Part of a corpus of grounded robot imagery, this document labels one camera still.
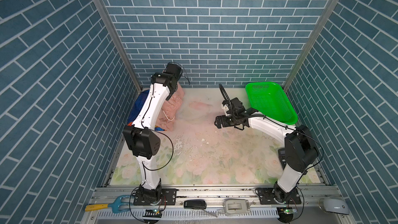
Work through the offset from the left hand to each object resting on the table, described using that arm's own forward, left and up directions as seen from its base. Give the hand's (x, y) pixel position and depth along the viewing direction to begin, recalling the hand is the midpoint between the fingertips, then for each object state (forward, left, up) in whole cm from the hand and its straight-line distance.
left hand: (157, 91), depth 82 cm
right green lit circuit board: (-53, -63, -28) cm, 87 cm away
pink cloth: (-3, -6, -13) cm, 14 cm away
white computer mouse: (-51, -81, -18) cm, 97 cm away
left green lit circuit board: (-51, 0, -30) cm, 59 cm away
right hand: (-8, -35, -16) cm, 39 cm away
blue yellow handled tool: (-48, +15, -25) cm, 57 cm away
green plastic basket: (+14, -74, -24) cm, 80 cm away
